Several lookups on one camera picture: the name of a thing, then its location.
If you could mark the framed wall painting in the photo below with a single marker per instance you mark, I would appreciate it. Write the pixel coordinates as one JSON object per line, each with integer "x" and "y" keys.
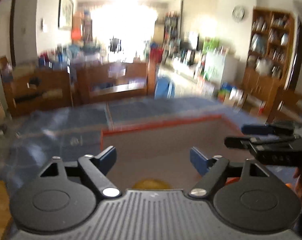
{"x": 65, "y": 14}

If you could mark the white cabinet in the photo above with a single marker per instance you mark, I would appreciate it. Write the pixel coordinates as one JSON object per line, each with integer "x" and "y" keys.
{"x": 220, "y": 69}

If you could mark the red basket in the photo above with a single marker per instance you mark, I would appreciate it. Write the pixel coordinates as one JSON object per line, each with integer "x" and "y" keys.
{"x": 156, "y": 55}

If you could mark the wooden chair far middle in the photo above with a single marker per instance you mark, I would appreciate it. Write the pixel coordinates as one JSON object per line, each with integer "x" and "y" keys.
{"x": 116, "y": 81}

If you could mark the wooden chair far left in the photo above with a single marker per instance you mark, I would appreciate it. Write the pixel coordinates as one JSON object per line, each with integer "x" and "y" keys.
{"x": 43, "y": 90}

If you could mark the wooden chair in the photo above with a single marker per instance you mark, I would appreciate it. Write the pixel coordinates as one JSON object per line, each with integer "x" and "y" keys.
{"x": 287, "y": 106}
{"x": 43, "y": 90}
{"x": 116, "y": 81}

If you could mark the wooden chair right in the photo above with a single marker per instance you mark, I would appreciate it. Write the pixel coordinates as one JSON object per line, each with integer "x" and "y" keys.
{"x": 287, "y": 106}

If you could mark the wooden bookshelf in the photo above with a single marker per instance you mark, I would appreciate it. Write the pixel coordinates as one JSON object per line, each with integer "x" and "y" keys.
{"x": 269, "y": 55}

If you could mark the yellow-green citrus fruit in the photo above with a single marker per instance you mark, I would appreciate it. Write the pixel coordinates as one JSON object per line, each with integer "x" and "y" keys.
{"x": 152, "y": 184}

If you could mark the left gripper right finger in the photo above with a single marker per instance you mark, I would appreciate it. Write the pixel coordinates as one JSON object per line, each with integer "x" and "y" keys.
{"x": 212, "y": 171}

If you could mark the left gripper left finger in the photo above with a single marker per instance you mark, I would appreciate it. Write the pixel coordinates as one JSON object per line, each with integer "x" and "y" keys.
{"x": 94, "y": 170}

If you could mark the orange cardboard box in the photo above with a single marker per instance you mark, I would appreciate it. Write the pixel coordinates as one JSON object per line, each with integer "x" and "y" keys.
{"x": 161, "y": 150}

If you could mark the wall clock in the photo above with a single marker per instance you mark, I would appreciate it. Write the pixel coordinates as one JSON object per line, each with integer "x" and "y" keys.
{"x": 238, "y": 13}

